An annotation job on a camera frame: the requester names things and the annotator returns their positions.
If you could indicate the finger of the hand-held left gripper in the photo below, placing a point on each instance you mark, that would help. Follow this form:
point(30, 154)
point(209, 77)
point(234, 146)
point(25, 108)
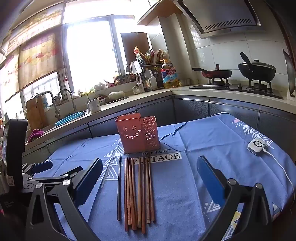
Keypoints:
point(42, 166)
point(57, 176)

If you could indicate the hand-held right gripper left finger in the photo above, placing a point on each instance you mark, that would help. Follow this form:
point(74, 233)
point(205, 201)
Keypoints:
point(84, 192)

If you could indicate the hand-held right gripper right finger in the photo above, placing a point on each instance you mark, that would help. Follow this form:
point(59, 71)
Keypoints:
point(209, 178)

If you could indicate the black chopstick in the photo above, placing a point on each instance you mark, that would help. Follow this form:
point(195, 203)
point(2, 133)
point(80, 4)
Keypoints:
point(119, 185)

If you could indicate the bundle of brown wooden chopsticks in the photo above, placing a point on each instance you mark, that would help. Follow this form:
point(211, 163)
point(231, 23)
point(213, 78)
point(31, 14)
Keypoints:
point(133, 208)

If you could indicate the orange plastic utensil holder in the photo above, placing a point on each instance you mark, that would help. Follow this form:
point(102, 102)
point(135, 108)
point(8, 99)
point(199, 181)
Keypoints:
point(131, 134)

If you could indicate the pink cloth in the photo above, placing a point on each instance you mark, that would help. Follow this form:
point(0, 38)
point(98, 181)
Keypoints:
point(35, 135)

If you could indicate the blue printed tablecloth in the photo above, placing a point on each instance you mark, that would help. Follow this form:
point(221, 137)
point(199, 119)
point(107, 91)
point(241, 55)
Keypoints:
point(175, 197)

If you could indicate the wooden cutting board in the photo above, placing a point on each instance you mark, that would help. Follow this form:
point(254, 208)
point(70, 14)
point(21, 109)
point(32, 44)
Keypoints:
point(34, 113)

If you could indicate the blue plastic basin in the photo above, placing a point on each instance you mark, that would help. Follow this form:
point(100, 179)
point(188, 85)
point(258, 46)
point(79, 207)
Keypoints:
point(69, 118)

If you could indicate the curved steel faucet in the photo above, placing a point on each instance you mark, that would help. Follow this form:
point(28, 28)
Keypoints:
point(70, 98)
point(52, 102)

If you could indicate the white enamel mug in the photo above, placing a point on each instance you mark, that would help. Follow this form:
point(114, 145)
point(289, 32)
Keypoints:
point(93, 107)

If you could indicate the patterned small bowl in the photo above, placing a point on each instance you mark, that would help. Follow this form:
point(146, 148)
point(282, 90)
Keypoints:
point(103, 100)

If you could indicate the black gas stove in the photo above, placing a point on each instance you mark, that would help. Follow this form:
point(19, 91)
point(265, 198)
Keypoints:
point(235, 89)

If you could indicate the printed roller blind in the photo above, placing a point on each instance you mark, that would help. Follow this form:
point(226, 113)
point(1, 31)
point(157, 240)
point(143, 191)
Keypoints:
point(37, 58)

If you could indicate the white plastic bag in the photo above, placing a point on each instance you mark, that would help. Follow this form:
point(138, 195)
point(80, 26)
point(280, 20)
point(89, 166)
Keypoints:
point(100, 86)

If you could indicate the white wrapped vegetable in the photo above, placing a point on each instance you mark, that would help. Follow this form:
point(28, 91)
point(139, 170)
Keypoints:
point(116, 95)

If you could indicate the red frying pan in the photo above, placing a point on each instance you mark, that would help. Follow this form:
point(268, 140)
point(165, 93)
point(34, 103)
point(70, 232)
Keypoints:
point(215, 73)

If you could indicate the yellow cooking oil bottle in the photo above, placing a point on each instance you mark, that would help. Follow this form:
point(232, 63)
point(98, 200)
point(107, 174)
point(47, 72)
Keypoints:
point(170, 77)

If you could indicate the small glass jar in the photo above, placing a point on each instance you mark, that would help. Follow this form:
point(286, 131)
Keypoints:
point(135, 90)

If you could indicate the metal spice rack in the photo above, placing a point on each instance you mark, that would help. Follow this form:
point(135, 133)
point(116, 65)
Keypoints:
point(158, 76)

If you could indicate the white plastic jug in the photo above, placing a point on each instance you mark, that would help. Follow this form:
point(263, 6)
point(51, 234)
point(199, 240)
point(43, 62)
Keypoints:
point(148, 81)

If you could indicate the black wok with lid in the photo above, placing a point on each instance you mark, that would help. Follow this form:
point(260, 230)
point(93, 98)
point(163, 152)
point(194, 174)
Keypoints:
point(256, 71)

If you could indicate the steel cleaver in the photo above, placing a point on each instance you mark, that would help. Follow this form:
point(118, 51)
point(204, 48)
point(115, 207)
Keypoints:
point(140, 67)

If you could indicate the shiny metal splash panel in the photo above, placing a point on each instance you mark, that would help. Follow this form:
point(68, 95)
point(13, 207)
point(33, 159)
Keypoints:
point(290, 74)

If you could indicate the pile of snack bags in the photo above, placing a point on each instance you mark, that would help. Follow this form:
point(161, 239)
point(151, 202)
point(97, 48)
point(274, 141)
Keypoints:
point(150, 55)

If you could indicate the brown board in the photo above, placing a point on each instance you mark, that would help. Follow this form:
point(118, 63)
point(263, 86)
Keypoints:
point(135, 46)

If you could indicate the steel range hood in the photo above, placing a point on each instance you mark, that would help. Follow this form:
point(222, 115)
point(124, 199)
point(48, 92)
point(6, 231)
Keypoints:
point(222, 16)

